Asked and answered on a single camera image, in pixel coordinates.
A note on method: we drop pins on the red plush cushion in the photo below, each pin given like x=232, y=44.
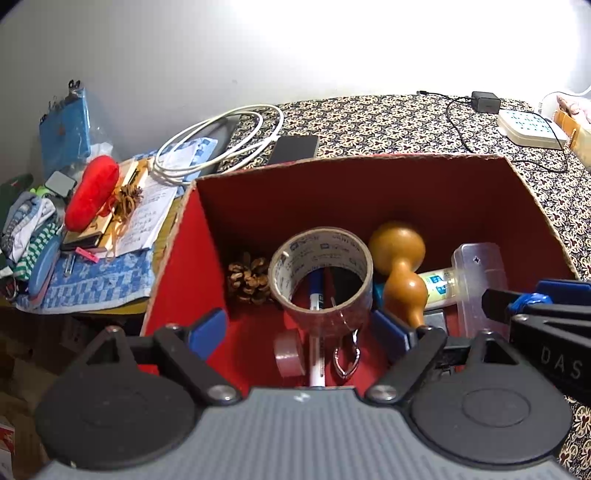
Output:
x=90, y=194

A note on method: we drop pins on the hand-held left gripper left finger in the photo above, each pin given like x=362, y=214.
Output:
x=207, y=330

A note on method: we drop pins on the grey device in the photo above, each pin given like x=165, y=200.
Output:
x=436, y=321

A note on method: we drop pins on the clear plastic case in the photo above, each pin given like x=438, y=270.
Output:
x=480, y=272

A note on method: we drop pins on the pile of clothes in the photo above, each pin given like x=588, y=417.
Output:
x=27, y=230

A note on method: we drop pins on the brown packing tape roll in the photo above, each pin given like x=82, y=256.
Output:
x=286, y=277

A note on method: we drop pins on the tan wooden gourd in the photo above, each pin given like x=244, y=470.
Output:
x=397, y=249

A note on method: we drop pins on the pink eraser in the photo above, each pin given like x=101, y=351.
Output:
x=87, y=254

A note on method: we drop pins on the blue oval case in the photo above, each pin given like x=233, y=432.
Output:
x=44, y=270

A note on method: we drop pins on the blue zip pouch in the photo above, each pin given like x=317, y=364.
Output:
x=64, y=129

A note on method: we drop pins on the white tube blue cap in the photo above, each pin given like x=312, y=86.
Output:
x=438, y=286

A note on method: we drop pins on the blue white paper packet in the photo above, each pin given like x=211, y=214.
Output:
x=189, y=154

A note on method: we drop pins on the red cardboard box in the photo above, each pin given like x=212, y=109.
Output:
x=323, y=198

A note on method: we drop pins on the white power strip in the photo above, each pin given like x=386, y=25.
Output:
x=531, y=129

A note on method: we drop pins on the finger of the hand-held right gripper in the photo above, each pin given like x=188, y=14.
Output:
x=531, y=303
x=556, y=285

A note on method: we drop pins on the handwritten paper sheet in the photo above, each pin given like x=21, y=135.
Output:
x=150, y=212

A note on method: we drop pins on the blue white marker pen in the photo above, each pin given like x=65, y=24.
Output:
x=316, y=364

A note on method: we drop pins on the patterned floral cloth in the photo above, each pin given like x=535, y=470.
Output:
x=392, y=124

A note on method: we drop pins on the small clear tape roll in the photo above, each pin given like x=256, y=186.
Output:
x=288, y=355

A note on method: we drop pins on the metal clip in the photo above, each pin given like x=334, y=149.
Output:
x=342, y=373

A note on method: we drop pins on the rubber bands bundle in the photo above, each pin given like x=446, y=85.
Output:
x=127, y=196

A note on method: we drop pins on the blue checkered towel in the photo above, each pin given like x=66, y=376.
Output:
x=111, y=281

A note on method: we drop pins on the black smartphone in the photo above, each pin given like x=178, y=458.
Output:
x=293, y=150

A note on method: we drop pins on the brown notebook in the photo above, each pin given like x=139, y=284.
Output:
x=85, y=237

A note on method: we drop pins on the small grey box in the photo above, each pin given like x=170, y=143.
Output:
x=61, y=183

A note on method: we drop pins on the black power adapter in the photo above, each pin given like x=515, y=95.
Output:
x=485, y=101

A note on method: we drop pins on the pine cone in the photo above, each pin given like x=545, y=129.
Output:
x=249, y=279

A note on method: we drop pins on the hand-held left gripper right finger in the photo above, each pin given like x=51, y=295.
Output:
x=390, y=334

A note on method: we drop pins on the gold paper bag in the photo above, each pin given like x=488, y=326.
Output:
x=575, y=131

